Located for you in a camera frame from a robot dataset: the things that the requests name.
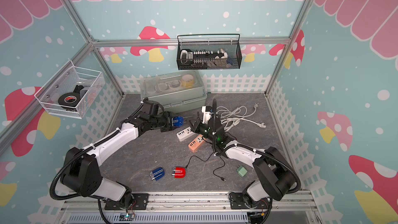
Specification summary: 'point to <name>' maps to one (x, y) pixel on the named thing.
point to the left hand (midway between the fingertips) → (180, 119)
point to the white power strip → (185, 134)
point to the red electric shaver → (179, 172)
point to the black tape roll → (69, 99)
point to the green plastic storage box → (176, 92)
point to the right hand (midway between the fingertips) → (186, 120)
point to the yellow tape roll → (187, 80)
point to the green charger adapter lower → (241, 170)
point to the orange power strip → (195, 145)
